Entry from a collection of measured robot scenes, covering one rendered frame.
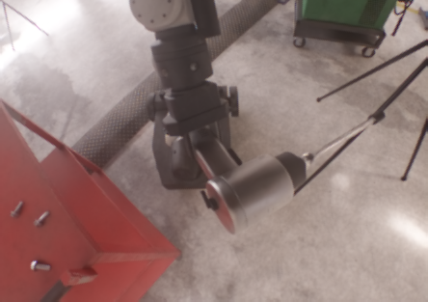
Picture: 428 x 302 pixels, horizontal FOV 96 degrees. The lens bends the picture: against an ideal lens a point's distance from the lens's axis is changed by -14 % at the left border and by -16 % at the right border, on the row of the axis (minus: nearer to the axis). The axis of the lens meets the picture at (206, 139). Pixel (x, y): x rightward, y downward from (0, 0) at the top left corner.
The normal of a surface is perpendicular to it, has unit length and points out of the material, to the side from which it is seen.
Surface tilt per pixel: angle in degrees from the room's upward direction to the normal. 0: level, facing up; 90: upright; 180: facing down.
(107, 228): 0
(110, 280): 0
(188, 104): 57
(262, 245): 0
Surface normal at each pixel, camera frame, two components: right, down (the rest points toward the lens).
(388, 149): -0.11, -0.45
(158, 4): -0.19, 0.49
